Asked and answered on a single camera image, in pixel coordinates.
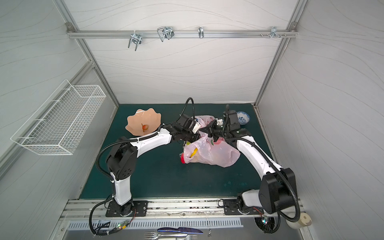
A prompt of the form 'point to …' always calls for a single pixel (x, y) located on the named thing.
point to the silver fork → (153, 235)
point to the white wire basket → (59, 124)
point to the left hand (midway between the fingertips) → (205, 137)
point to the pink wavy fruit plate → (148, 117)
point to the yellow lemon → (194, 152)
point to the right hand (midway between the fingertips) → (200, 125)
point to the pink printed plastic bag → (204, 150)
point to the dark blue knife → (180, 229)
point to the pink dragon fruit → (182, 158)
